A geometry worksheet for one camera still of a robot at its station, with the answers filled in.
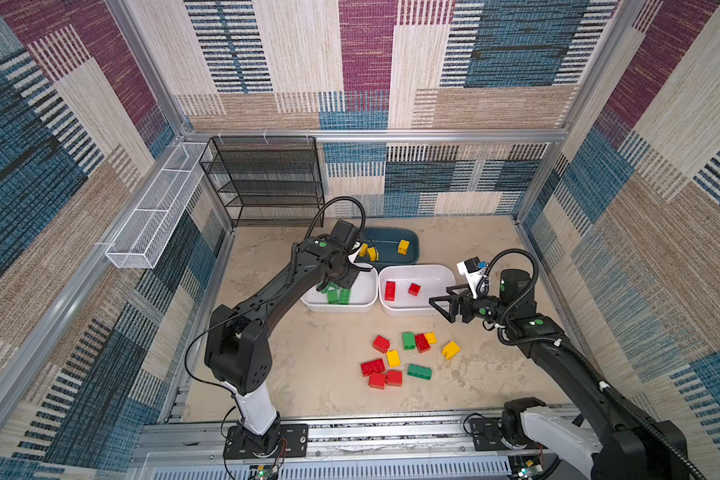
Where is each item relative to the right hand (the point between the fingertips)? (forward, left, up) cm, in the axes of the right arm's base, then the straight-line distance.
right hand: (441, 299), depth 78 cm
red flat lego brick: (-11, +18, -17) cm, 27 cm away
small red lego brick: (+13, +3, -16) cm, 21 cm away
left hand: (+11, +25, -1) cm, 27 cm away
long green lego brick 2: (-13, +6, -15) cm, 21 cm away
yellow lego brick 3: (-9, +12, -16) cm, 22 cm away
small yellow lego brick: (-4, +1, -17) cm, 17 cm away
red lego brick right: (-5, +3, -17) cm, 18 cm away
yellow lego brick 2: (+26, +17, -14) cm, 34 cm away
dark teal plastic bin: (+20, +15, -12) cm, 27 cm away
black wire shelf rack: (+51, +53, 0) cm, 74 cm away
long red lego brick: (+12, +11, -16) cm, 23 cm away
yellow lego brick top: (+30, +20, -15) cm, 39 cm away
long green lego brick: (+11, +26, -16) cm, 33 cm away
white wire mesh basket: (+23, +86, +1) cm, 89 cm away
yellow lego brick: (+30, +5, -15) cm, 34 cm away
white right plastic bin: (+13, +6, -17) cm, 22 cm away
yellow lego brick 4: (-7, -4, -16) cm, 18 cm away
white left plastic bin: (+12, +20, -17) cm, 29 cm away
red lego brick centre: (-5, +15, -15) cm, 22 cm away
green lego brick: (+12, +30, -18) cm, 37 cm away
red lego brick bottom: (-15, +17, -16) cm, 28 cm away
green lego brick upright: (-4, +7, -17) cm, 19 cm away
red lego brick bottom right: (-14, +12, -17) cm, 26 cm away
